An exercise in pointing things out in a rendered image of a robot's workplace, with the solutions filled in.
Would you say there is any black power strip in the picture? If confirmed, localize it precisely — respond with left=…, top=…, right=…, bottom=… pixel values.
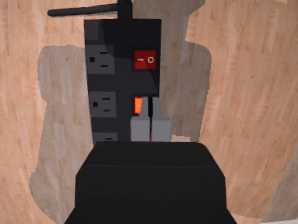
left=47, top=0, right=162, bottom=146

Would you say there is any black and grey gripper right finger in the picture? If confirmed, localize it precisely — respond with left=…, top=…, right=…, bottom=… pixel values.
left=150, top=97, right=171, bottom=142

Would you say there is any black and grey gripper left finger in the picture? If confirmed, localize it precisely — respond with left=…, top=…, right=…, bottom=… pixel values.
left=131, top=97, right=151, bottom=142

